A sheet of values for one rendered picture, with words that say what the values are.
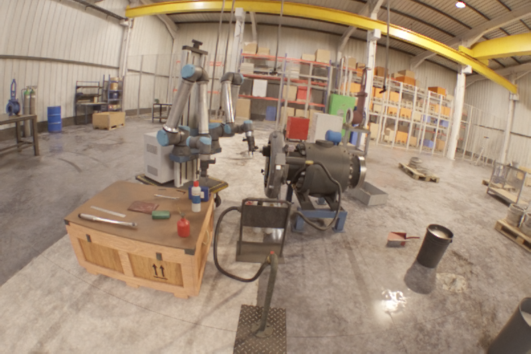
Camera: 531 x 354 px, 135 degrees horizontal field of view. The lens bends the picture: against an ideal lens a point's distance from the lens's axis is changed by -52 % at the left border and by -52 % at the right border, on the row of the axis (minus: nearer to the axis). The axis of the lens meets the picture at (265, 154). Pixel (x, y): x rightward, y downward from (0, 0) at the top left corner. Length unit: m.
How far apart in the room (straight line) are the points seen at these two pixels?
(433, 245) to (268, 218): 1.62
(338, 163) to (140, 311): 2.22
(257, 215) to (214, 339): 0.99
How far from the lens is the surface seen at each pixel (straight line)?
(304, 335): 1.54
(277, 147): 2.19
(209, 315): 1.56
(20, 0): 9.41
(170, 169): 2.54
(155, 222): 1.56
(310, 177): 2.34
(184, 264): 1.40
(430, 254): 2.46
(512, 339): 1.95
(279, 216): 1.81
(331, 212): 2.46
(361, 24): 10.72
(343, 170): 2.45
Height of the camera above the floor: 1.28
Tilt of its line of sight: 13 degrees down
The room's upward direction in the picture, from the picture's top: 7 degrees clockwise
